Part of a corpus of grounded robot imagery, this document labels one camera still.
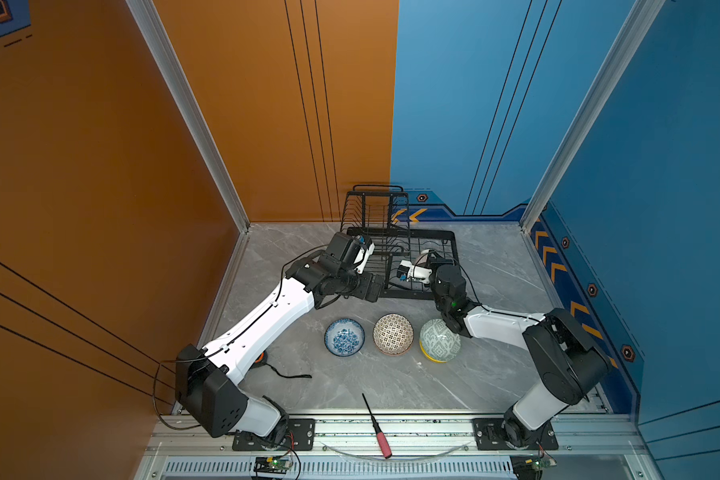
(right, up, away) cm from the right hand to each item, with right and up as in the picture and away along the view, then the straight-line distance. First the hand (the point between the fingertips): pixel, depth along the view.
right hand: (436, 247), depth 88 cm
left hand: (-20, -8, -9) cm, 23 cm away
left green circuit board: (-43, -52, -17) cm, 70 cm away
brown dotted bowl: (-13, -26, +1) cm, 29 cm away
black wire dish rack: (-10, -3, -7) cm, 13 cm away
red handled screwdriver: (-16, -48, -16) cm, 53 cm away
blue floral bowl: (-27, -27, +2) cm, 39 cm away
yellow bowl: (-1, -32, -5) cm, 32 cm away
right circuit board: (+19, -52, -18) cm, 58 cm away
